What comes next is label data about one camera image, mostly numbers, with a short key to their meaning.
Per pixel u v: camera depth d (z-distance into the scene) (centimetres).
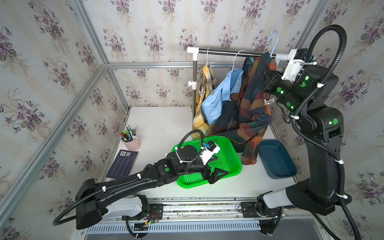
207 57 95
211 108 75
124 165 88
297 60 40
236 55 63
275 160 95
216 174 55
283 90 42
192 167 55
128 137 89
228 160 90
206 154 56
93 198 39
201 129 78
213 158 66
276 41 87
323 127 33
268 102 49
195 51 64
